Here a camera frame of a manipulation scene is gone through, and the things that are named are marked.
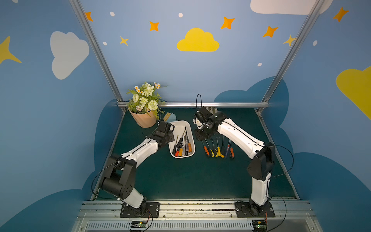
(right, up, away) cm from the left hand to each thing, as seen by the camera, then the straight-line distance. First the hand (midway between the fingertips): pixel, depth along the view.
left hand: (169, 133), depth 93 cm
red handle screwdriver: (+5, -13, 0) cm, 14 cm away
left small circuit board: (-13, -45, -21) cm, 51 cm away
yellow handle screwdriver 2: (+7, -11, +1) cm, 13 cm away
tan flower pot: (-19, +8, +8) cm, 22 cm away
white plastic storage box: (+6, +3, +9) cm, 12 cm away
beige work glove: (+34, +18, +30) cm, 49 cm away
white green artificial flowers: (-14, +21, -6) cm, 26 cm away
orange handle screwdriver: (+24, -12, +3) cm, 27 cm away
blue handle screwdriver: (+39, -11, +4) cm, 41 cm away
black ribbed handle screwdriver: (+3, -10, +1) cm, 10 cm away
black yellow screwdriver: (+36, -11, +6) cm, 38 cm away
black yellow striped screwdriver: (+28, -12, +3) cm, 31 cm away
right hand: (+19, -1, -7) cm, 20 cm away
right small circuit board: (+49, -46, -20) cm, 70 cm away
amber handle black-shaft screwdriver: (+13, -8, +3) cm, 16 cm away
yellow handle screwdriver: (+33, -12, +3) cm, 35 cm away
